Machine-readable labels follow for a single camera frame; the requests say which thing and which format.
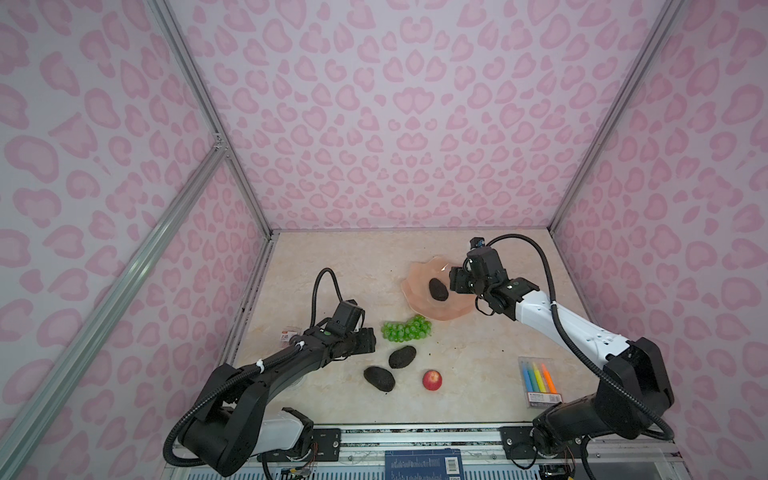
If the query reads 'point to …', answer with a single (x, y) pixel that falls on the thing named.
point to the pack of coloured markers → (539, 381)
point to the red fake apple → (432, 380)
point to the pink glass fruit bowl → (416, 291)
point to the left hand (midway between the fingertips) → (369, 337)
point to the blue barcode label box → (435, 464)
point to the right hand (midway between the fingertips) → (461, 271)
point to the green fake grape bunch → (416, 327)
